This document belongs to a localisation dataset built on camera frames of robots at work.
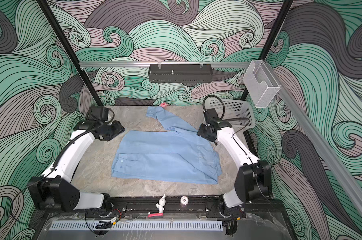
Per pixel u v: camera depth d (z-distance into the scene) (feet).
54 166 1.38
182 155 2.97
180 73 3.11
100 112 2.03
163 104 3.87
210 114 2.19
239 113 3.74
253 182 1.37
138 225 2.29
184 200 2.33
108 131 2.20
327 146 1.70
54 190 1.26
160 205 2.38
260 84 2.58
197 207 2.45
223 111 2.63
